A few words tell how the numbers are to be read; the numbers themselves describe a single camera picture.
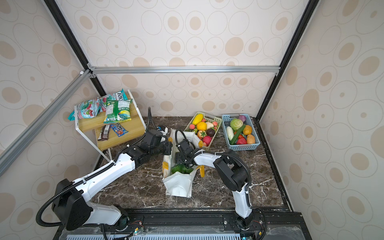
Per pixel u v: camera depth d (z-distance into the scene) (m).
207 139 0.98
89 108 0.74
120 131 0.89
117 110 0.73
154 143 0.62
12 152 0.52
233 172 0.51
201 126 1.03
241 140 1.00
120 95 0.83
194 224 0.75
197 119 1.09
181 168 0.86
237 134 1.03
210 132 1.00
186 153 0.74
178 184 0.79
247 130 1.03
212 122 1.12
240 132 1.03
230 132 1.06
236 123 1.06
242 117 1.09
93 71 0.91
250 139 0.98
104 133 0.87
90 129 0.71
